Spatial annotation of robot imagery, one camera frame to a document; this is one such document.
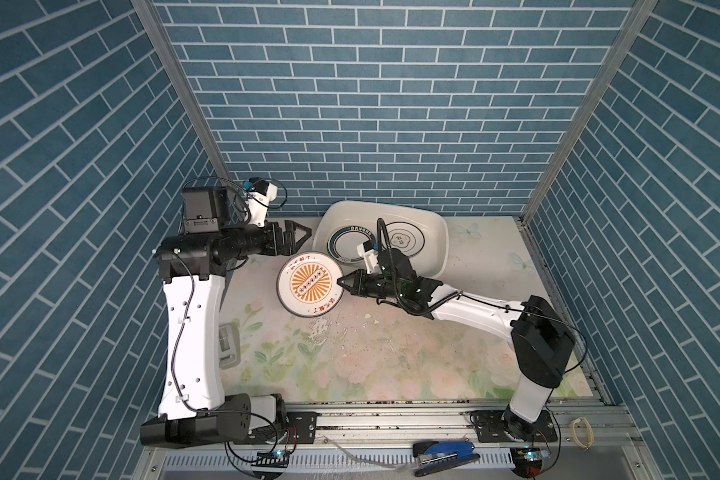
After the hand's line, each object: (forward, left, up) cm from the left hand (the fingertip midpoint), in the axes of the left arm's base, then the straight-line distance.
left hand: (296, 230), depth 64 cm
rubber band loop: (-34, -70, -36) cm, 86 cm away
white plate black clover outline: (+30, -31, -36) cm, 56 cm away
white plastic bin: (+20, -38, -39) cm, 58 cm away
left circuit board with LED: (-37, +7, -42) cm, 57 cm away
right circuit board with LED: (-39, -54, -40) cm, 78 cm away
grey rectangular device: (-11, +24, -37) cm, 46 cm away
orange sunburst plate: (-2, +1, -20) cm, 20 cm away
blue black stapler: (-38, -31, -37) cm, 61 cm away
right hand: (-1, -7, -18) cm, 19 cm away
